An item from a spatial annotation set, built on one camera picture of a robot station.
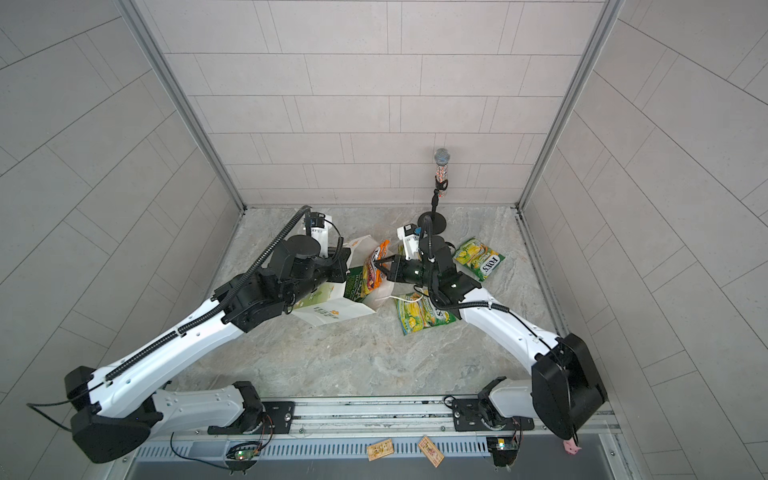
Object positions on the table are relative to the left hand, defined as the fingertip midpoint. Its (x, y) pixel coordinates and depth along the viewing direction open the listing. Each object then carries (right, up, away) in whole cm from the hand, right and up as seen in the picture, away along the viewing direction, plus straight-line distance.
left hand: (359, 250), depth 67 cm
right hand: (+3, -4, +8) cm, 9 cm away
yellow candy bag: (+36, -5, +32) cm, 48 cm away
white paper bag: (-8, -13, +3) cm, 16 cm away
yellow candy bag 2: (+15, -20, +19) cm, 32 cm away
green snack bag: (-3, -10, +11) cm, 15 cm away
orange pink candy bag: (+3, -7, +10) cm, 12 cm away
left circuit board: (-25, -45, -3) cm, 52 cm away
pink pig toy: (+47, -44, -2) cm, 64 cm away
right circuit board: (+34, -46, +1) cm, 57 cm away
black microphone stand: (+24, +8, +45) cm, 51 cm away
